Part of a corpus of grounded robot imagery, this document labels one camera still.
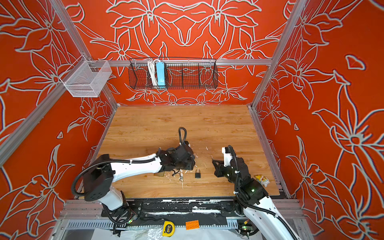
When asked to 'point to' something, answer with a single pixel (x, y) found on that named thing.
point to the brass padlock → (160, 174)
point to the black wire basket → (180, 73)
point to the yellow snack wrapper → (263, 179)
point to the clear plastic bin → (86, 78)
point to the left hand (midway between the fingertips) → (194, 162)
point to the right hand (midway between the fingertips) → (210, 161)
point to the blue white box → (161, 75)
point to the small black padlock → (197, 173)
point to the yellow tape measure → (168, 228)
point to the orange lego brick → (192, 225)
